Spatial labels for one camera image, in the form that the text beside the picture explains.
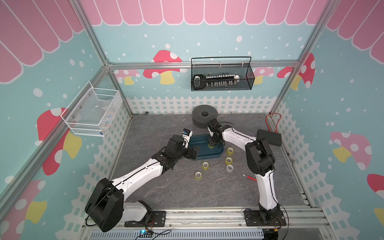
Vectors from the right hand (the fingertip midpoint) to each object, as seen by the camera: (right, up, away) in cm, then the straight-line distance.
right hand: (213, 140), depth 102 cm
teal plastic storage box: (-5, -7, +1) cm, 8 cm away
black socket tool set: (-9, +36, -12) cm, 40 cm away
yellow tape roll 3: (+9, -12, -7) cm, 17 cm away
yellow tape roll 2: (+11, -6, -4) cm, 13 cm away
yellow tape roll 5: (-10, -19, -14) cm, 26 cm away
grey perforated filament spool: (-7, +19, +11) cm, 23 cm away
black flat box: (+44, +1, +6) cm, 44 cm away
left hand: (-14, -2, -18) cm, 23 cm away
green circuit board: (-36, -43, -29) cm, 64 cm away
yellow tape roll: (-1, -4, -2) cm, 5 cm away
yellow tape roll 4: (-6, -15, -10) cm, 19 cm away
